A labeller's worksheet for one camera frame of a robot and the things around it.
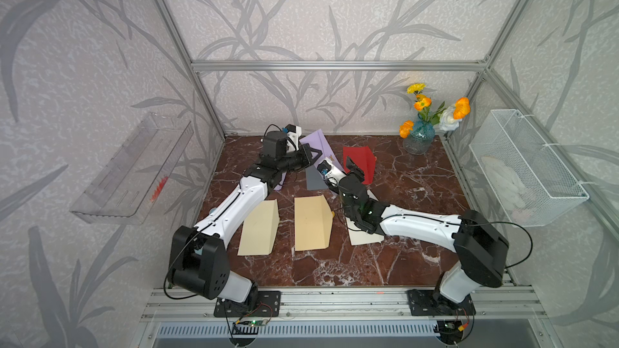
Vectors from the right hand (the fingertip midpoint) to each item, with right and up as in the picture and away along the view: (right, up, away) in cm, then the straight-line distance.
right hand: (344, 160), depth 80 cm
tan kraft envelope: (-11, -24, +12) cm, 29 cm away
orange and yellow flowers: (+36, +14, +2) cm, 39 cm away
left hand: (-7, +2, -2) cm, 8 cm away
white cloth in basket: (+52, -7, -3) cm, 53 cm away
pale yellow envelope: (-31, -26, +9) cm, 42 cm away
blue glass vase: (+36, +9, +25) cm, 45 cm away
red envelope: (+12, 0, +32) cm, 34 cm away
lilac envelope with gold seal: (-20, -7, -11) cm, 24 cm away
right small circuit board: (+31, -51, -9) cm, 60 cm away
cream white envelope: (+6, -29, +8) cm, 30 cm away
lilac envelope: (-9, +7, +1) cm, 11 cm away
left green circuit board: (-27, -48, -10) cm, 56 cm away
